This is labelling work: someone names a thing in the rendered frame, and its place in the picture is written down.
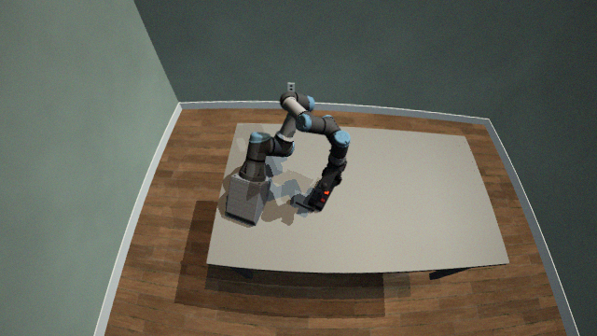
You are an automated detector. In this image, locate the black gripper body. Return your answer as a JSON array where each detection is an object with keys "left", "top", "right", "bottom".
[{"left": 324, "top": 154, "right": 347, "bottom": 180}]

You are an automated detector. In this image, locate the black power strip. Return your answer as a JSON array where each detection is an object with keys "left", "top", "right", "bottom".
[{"left": 296, "top": 184, "right": 333, "bottom": 211}]

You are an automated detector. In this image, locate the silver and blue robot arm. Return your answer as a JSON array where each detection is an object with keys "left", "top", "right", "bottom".
[{"left": 239, "top": 91, "right": 351, "bottom": 192}]

